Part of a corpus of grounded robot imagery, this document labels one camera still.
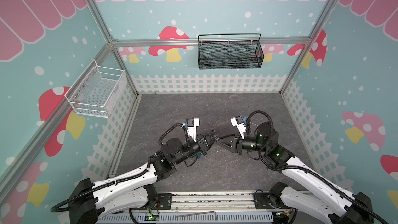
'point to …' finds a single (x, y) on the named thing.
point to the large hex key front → (198, 213)
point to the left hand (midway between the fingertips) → (219, 138)
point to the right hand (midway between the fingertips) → (218, 142)
